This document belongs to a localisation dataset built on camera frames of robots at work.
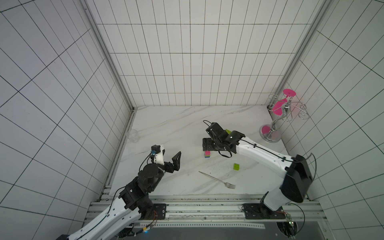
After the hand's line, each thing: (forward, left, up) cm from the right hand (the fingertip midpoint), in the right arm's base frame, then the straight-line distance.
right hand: (208, 141), depth 85 cm
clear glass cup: (+8, +52, -10) cm, 53 cm away
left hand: (-12, +19, +5) cm, 23 cm away
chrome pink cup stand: (+18, -42, +12) cm, 47 cm away
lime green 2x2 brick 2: (-9, -18, -12) cm, 23 cm away
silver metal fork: (-20, -13, -13) cm, 27 cm away
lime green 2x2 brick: (-3, 0, -11) cm, 11 cm away
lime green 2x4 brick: (+17, -15, -12) cm, 26 cm away
